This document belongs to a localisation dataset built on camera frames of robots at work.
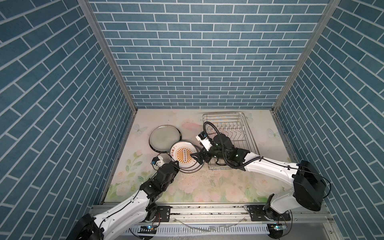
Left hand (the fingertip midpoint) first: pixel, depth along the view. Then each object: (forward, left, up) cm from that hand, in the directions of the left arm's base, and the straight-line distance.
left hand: (181, 161), depth 83 cm
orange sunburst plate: (+7, +1, -1) cm, 7 cm away
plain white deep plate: (+20, +14, -5) cm, 25 cm away
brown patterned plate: (+7, +1, -1) cm, 7 cm away
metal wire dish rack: (+31, -37, -5) cm, 48 cm away
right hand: (+3, -7, +10) cm, 13 cm away
